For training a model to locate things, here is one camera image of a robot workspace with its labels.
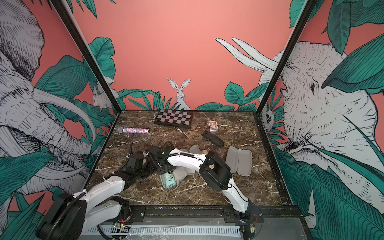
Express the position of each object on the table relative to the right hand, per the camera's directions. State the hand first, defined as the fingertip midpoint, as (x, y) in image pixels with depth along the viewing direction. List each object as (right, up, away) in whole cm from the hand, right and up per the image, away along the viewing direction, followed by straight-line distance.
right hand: (162, 168), depth 87 cm
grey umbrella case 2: (+47, +2, +6) cm, 48 cm away
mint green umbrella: (+5, -6, -5) cm, 9 cm away
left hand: (-2, +3, +2) cm, 4 cm away
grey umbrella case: (+10, -2, -3) cm, 11 cm away
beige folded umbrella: (+26, +8, +8) cm, 28 cm away
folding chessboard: (+8, +31, +28) cm, 42 cm away
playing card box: (+33, +25, +24) cm, 48 cm away
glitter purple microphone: (-25, +22, +18) cm, 38 cm away
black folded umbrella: (+32, +17, +15) cm, 39 cm away
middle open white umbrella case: (+19, +10, +10) cm, 23 cm away
